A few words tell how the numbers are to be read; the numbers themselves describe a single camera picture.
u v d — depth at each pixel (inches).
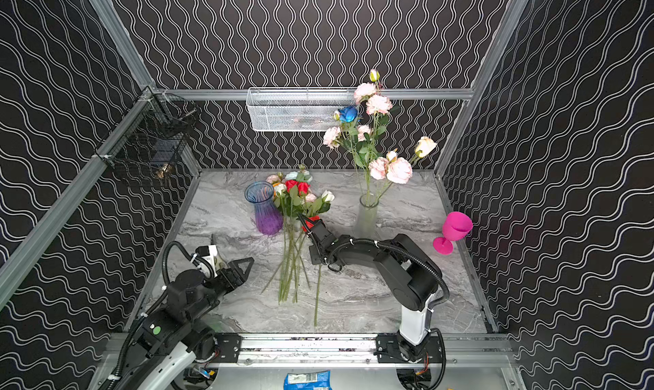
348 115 29.4
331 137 31.7
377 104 28.1
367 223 36.7
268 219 36.2
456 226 34.7
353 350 29.7
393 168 27.6
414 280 19.1
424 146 27.0
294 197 39.6
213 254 27.0
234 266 26.1
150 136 36.9
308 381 27.1
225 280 25.6
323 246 28.7
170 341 20.8
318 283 34.6
